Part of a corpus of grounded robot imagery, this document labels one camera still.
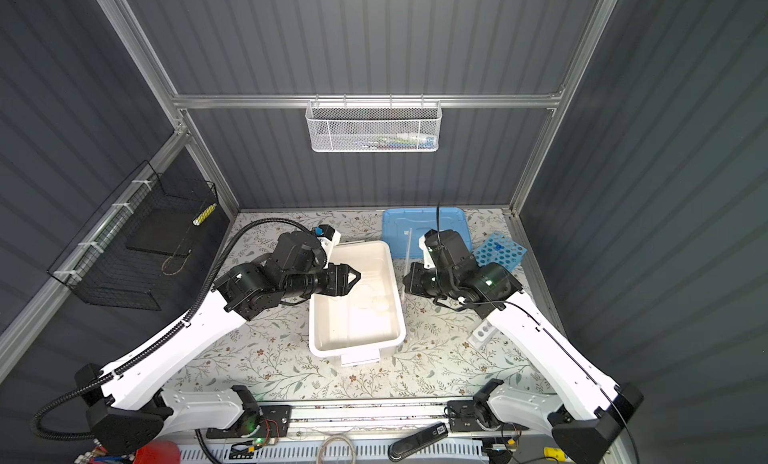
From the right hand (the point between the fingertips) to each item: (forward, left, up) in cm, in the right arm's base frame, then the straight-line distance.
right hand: (404, 283), depth 69 cm
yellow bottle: (-31, -34, -25) cm, 52 cm away
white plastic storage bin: (+3, +11, -27) cm, 29 cm away
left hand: (+1, +12, +2) cm, 12 cm away
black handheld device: (-28, -3, -30) cm, 41 cm away
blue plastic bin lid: (+41, +2, -26) cm, 49 cm away
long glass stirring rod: (+4, -1, +1) cm, 4 cm away
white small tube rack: (-3, -22, -23) cm, 32 cm away
